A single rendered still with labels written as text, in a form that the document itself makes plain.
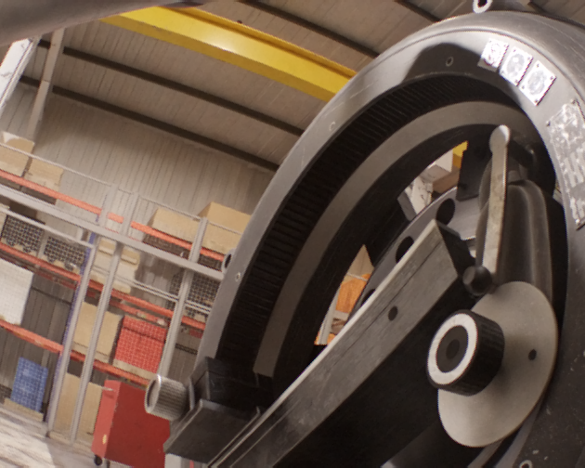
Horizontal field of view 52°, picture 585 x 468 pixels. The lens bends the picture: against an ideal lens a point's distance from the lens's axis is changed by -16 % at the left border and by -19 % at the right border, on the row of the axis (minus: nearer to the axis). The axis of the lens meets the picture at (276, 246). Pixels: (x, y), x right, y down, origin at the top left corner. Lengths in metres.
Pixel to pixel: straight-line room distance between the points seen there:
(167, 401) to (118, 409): 5.16
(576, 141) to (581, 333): 0.14
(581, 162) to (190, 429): 0.45
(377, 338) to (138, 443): 5.43
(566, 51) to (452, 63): 0.16
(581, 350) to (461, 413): 0.10
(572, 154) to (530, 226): 0.06
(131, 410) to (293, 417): 5.29
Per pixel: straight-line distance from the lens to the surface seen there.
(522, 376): 0.41
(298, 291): 0.87
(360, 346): 0.55
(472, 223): 0.73
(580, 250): 0.42
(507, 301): 0.44
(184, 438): 0.69
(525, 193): 0.49
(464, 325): 0.40
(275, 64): 9.10
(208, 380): 0.67
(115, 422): 5.83
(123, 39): 12.93
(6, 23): 0.54
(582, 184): 0.44
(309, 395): 0.59
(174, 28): 8.94
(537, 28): 0.57
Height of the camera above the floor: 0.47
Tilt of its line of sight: 18 degrees up
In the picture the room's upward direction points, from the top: 15 degrees clockwise
